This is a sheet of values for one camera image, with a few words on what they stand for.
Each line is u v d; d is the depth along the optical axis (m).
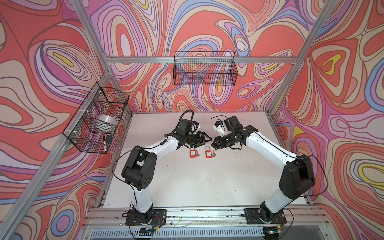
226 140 0.72
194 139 0.79
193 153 0.96
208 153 0.96
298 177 0.44
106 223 0.73
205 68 0.96
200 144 0.82
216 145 0.75
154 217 0.73
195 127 0.80
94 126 0.72
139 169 0.49
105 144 0.72
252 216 0.72
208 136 0.83
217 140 0.74
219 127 0.77
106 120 0.73
